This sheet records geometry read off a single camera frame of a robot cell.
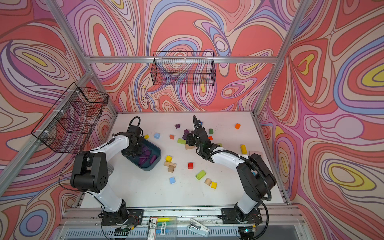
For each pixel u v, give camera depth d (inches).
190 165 35.0
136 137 28.8
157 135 41.0
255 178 17.9
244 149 37.9
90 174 18.5
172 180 34.1
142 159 35.8
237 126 43.7
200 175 34.0
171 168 34.7
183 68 37.0
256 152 37.7
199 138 26.1
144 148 37.0
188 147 38.8
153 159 36.1
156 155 36.6
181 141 40.5
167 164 35.8
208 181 33.2
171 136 41.1
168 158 36.7
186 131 41.4
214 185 33.1
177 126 43.2
